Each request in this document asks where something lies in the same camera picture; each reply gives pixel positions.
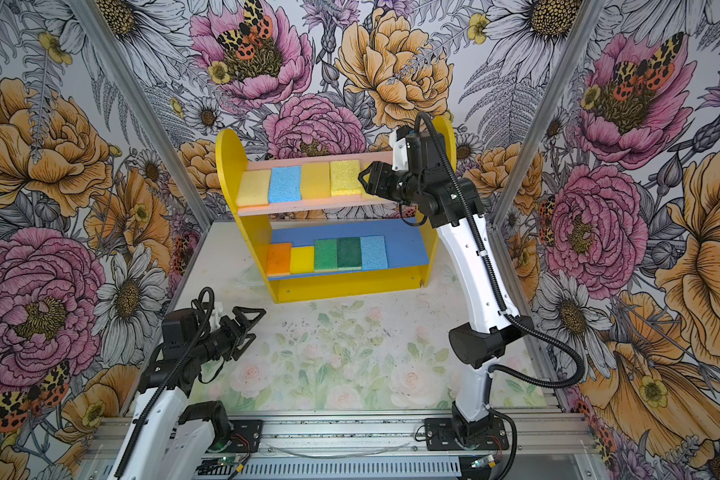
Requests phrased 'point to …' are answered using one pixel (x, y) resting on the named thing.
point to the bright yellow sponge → (302, 260)
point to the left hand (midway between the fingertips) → (262, 331)
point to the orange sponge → (278, 259)
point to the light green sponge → (325, 255)
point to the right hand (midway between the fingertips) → (368, 187)
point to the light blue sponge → (373, 253)
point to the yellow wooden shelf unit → (319, 230)
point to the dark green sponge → (349, 257)
